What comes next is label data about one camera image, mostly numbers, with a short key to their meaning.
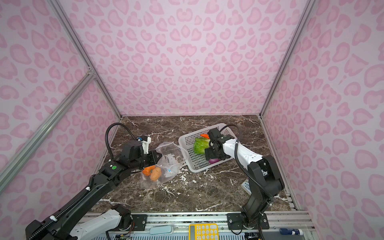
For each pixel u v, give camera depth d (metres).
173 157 0.89
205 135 0.99
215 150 0.77
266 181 0.45
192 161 0.94
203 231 0.70
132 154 0.58
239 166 0.46
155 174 0.85
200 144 0.90
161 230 0.68
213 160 0.88
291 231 0.69
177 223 0.75
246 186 0.82
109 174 0.51
